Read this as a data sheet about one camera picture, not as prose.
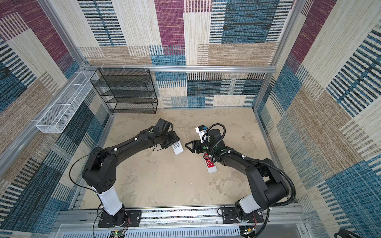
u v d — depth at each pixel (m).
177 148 0.89
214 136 0.69
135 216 0.74
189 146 0.82
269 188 0.44
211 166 0.89
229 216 0.73
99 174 0.48
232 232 0.70
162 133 0.72
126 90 1.11
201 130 0.79
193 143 0.77
